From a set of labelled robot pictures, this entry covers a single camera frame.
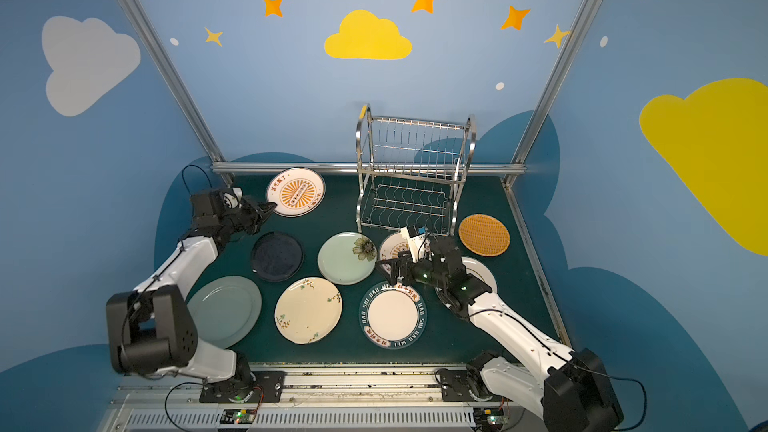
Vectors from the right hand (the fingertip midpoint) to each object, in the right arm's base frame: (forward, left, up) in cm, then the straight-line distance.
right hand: (390, 256), depth 78 cm
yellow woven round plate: (+21, -32, -18) cm, 43 cm away
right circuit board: (-32, -26, -19) cm, 45 cm away
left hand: (+14, +33, +4) cm, 36 cm away
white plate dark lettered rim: (-10, -1, -18) cm, 21 cm away
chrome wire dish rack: (+22, -5, +10) cm, 24 cm away
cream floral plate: (-9, +24, -18) cm, 31 cm away
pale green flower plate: (+9, +15, -18) cm, 25 cm away
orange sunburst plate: (+20, +30, +2) cm, 36 cm away
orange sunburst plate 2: (+14, +1, -18) cm, 23 cm away
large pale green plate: (-11, +48, -17) cm, 52 cm away
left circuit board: (-36, +35, -17) cm, 53 cm away
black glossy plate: (+7, +38, -15) cm, 41 cm away
